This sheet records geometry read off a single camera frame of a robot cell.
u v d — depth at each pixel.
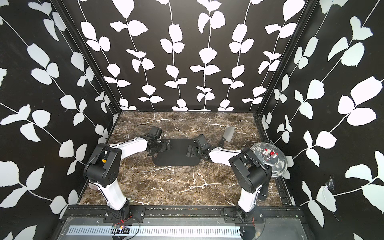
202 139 0.75
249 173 0.48
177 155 0.96
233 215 0.73
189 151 0.86
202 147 0.74
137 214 0.73
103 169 0.49
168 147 0.89
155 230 0.70
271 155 0.76
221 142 1.03
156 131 0.78
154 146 0.74
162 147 0.88
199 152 0.73
